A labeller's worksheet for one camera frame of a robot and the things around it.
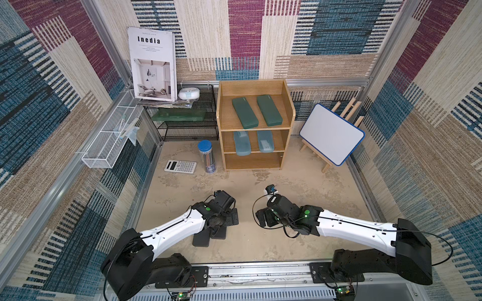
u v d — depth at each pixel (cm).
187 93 87
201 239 82
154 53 77
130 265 41
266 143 93
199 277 74
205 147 93
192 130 119
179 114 102
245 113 87
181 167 105
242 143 94
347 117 90
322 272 74
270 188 72
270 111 87
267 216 70
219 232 85
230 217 76
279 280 73
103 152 90
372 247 46
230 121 85
